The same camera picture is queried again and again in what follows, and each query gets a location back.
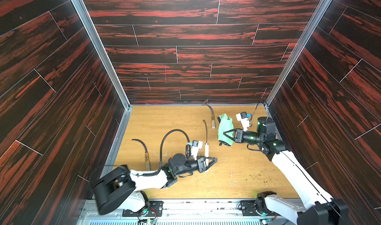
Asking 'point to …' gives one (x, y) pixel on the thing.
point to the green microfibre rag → (225, 124)
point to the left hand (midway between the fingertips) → (216, 163)
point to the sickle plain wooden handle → (206, 152)
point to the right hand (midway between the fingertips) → (226, 131)
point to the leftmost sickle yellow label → (147, 156)
